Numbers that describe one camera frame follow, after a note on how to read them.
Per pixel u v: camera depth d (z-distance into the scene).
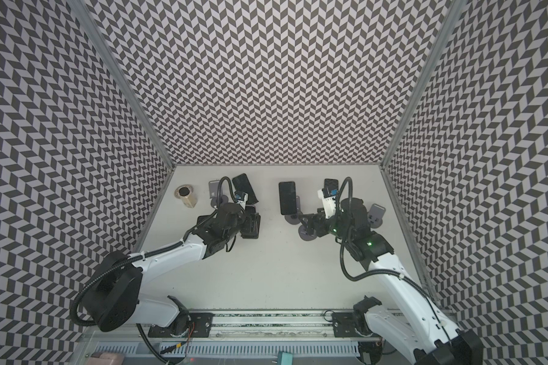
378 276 0.48
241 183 0.94
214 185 0.98
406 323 0.54
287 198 0.91
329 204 0.65
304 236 0.92
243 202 0.77
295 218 0.96
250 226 0.77
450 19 0.69
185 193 0.96
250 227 0.77
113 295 0.41
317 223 0.64
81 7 0.70
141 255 0.47
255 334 0.72
